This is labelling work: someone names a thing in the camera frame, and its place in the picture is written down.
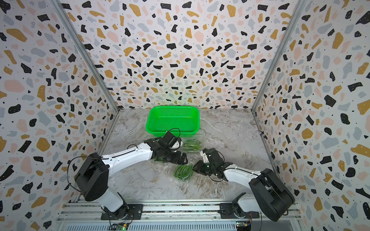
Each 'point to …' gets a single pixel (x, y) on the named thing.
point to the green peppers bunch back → (192, 145)
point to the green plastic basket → (184, 121)
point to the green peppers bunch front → (184, 172)
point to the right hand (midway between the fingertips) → (193, 169)
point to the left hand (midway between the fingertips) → (184, 160)
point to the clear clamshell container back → (198, 136)
